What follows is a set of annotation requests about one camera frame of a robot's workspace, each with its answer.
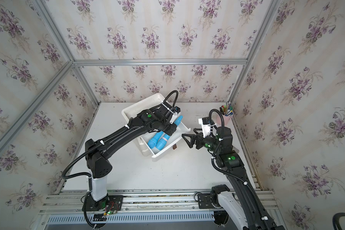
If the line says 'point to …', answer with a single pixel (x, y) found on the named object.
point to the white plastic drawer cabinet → (132, 110)
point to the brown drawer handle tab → (174, 146)
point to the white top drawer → (180, 131)
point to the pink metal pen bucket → (226, 119)
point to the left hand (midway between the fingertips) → (174, 128)
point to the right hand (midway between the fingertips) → (191, 133)
